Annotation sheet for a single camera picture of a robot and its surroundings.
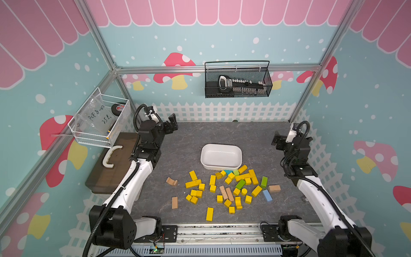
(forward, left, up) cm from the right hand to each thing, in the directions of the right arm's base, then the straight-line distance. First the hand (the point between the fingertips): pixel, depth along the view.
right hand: (285, 132), depth 79 cm
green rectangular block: (-14, +7, -26) cm, 30 cm away
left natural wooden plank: (-21, +30, -25) cm, 45 cm away
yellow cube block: (-17, +42, -25) cm, 52 cm away
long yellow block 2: (-15, +48, -26) cm, 56 cm away
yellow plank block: (-10, +47, -25) cm, 55 cm away
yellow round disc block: (-20, +19, -25) cm, 37 cm away
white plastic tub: (+5, +30, -29) cm, 42 cm away
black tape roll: (+11, +84, +8) cm, 86 cm away
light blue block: (-22, +7, -26) cm, 35 cm away
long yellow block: (-12, +12, -26) cm, 31 cm away
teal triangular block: (-8, +27, -24) cm, 37 cm away
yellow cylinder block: (-6, +18, -25) cm, 32 cm away
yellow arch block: (-25, +23, -26) cm, 43 cm away
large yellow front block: (-31, +38, -26) cm, 55 cm away
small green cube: (-9, +22, -24) cm, 34 cm away
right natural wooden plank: (-21, +27, -26) cm, 43 cm away
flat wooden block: (-25, +56, -26) cm, 67 cm away
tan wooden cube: (-19, +3, -24) cm, 31 cm away
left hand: (+5, +58, +6) cm, 58 cm away
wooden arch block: (-13, +60, -25) cm, 66 cm away
